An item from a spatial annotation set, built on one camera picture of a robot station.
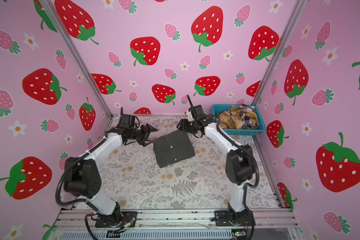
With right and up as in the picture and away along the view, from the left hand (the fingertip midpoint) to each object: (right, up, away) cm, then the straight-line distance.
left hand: (156, 133), depth 87 cm
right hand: (+14, +4, +2) cm, 15 cm away
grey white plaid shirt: (+60, +7, +13) cm, 62 cm away
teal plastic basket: (+42, +19, +28) cm, 54 cm away
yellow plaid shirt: (+51, +10, +19) cm, 55 cm away
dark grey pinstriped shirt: (+10, -9, +1) cm, 13 cm away
